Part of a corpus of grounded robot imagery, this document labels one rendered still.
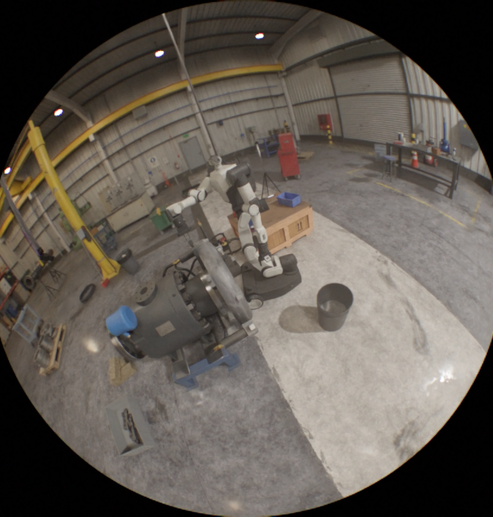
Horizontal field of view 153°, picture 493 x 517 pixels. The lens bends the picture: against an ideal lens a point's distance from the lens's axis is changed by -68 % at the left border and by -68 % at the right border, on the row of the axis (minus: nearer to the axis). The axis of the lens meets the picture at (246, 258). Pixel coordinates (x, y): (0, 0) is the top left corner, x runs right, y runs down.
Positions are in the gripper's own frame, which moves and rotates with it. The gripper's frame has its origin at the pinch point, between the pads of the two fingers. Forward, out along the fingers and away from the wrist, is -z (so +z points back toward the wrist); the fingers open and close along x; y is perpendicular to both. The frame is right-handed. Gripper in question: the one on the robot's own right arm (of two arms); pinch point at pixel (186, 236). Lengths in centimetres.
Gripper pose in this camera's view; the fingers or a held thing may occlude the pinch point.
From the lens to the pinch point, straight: 145.8
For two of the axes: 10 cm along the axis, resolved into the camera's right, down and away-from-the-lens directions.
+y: 4.4, 4.1, -8.0
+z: -3.1, -7.7, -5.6
